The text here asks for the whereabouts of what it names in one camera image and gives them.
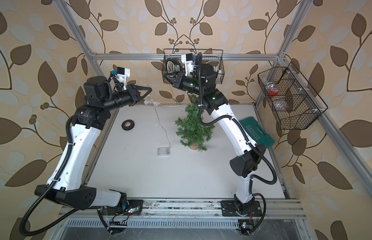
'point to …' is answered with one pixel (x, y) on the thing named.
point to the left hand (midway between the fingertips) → (148, 87)
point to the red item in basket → (274, 91)
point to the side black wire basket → (288, 99)
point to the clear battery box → (163, 151)
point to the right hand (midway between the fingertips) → (163, 75)
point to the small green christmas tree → (194, 134)
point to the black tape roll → (128, 124)
